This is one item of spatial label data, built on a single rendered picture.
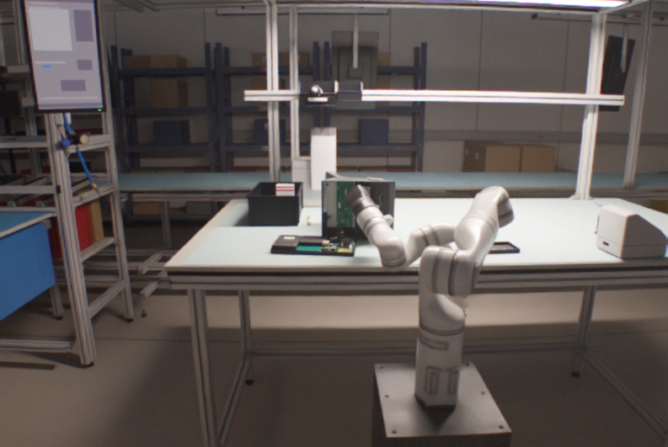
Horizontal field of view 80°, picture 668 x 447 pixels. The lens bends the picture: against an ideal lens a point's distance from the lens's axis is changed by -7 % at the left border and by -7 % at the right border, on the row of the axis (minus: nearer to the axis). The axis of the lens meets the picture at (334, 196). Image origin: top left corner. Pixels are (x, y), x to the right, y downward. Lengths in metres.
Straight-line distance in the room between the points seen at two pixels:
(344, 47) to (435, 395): 2.63
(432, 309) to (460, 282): 0.09
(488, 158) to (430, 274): 4.00
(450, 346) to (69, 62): 1.89
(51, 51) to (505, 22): 5.05
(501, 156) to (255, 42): 3.22
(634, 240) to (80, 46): 2.23
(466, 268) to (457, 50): 5.03
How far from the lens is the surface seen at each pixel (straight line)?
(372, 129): 5.02
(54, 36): 2.17
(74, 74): 2.18
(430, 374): 0.91
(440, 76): 5.64
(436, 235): 1.14
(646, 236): 1.56
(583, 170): 2.39
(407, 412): 0.95
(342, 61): 3.18
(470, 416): 0.96
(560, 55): 6.25
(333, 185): 1.43
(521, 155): 4.95
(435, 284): 0.83
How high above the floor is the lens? 1.45
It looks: 12 degrees down
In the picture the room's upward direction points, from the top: straight up
